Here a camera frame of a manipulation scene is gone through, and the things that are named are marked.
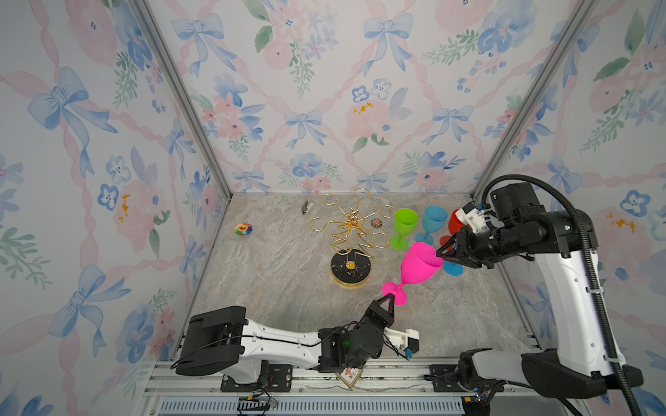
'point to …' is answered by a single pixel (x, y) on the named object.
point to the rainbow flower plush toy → (243, 229)
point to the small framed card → (349, 376)
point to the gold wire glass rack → (350, 264)
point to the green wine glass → (404, 223)
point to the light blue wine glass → (434, 217)
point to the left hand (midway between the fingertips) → (388, 289)
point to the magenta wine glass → (421, 263)
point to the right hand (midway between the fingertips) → (442, 253)
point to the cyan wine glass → (453, 269)
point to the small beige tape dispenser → (307, 207)
